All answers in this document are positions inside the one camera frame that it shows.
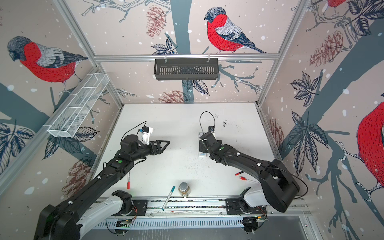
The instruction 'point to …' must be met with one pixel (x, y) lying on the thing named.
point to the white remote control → (200, 154)
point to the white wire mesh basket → (78, 104)
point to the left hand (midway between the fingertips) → (164, 142)
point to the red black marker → (239, 173)
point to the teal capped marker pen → (168, 198)
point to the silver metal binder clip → (183, 188)
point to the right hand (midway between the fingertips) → (207, 143)
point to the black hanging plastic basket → (186, 69)
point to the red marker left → (128, 182)
